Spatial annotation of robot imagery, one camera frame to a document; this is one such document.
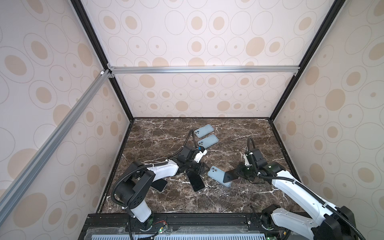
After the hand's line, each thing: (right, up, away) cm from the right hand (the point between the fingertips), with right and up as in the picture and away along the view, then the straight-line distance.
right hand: (235, 171), depth 82 cm
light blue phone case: (-9, -5, +8) cm, 13 cm away
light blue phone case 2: (-15, +22, +31) cm, 41 cm away
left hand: (-13, +2, +3) cm, 13 cm away
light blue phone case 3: (-12, +15, +25) cm, 31 cm away
